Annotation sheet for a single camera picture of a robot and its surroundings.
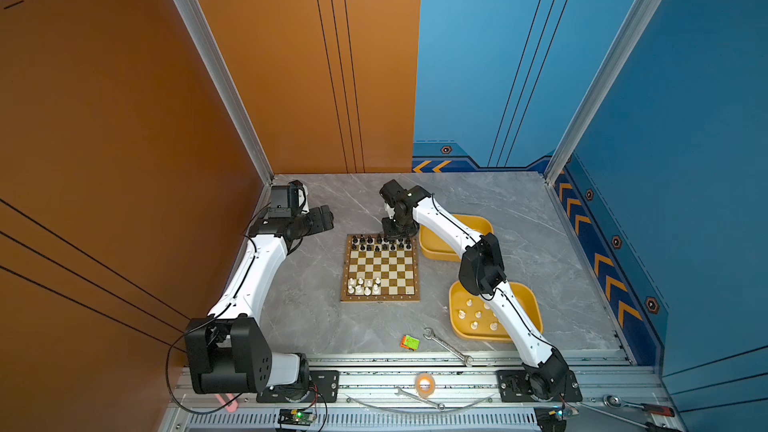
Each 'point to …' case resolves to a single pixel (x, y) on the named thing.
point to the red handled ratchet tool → (614, 402)
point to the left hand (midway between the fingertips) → (319, 215)
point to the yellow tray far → (434, 249)
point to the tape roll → (432, 382)
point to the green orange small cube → (409, 342)
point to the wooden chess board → (378, 269)
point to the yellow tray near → (470, 318)
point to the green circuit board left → (294, 417)
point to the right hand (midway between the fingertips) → (388, 237)
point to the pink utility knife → (231, 407)
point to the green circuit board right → (551, 418)
